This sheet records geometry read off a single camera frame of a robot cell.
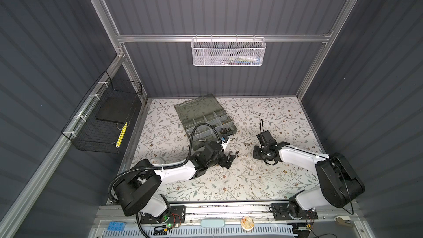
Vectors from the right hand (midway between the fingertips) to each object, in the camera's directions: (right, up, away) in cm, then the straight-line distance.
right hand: (257, 153), depth 92 cm
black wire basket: (-74, +18, -20) cm, 79 cm away
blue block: (-66, -26, -22) cm, 74 cm away
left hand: (-16, +2, -9) cm, 18 cm away
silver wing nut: (-5, +4, +4) cm, 8 cm away
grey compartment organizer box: (-30, +25, +24) cm, 46 cm away
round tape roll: (-10, -25, -21) cm, 34 cm away
